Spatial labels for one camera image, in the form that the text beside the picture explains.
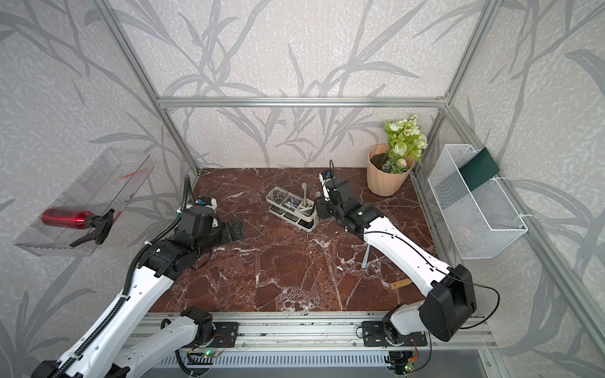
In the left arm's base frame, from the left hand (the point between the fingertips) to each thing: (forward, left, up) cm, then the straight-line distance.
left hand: (232, 225), depth 74 cm
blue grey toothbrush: (-1, -47, -22) cm, 51 cm away
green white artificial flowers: (+34, -62, +6) cm, 72 cm away
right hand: (+11, -29, +2) cm, 31 cm away
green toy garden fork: (-12, -57, -19) cm, 61 cm away
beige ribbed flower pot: (+29, -55, -11) cm, 63 cm away
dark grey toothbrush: (+21, -22, -4) cm, 30 cm away
